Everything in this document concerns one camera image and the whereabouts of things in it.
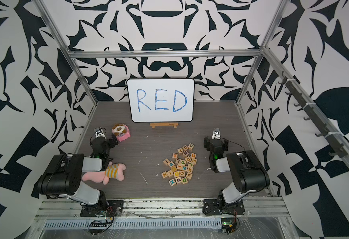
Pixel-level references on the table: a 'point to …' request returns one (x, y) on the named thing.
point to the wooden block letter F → (189, 176)
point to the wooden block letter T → (180, 151)
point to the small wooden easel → (153, 124)
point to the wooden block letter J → (166, 161)
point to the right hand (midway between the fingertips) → (217, 135)
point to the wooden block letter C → (185, 147)
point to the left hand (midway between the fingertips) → (103, 134)
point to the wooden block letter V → (191, 146)
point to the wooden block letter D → (184, 180)
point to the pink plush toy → (114, 171)
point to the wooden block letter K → (172, 182)
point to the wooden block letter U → (193, 155)
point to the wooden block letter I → (170, 173)
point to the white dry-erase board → (161, 100)
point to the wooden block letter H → (164, 174)
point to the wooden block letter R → (185, 154)
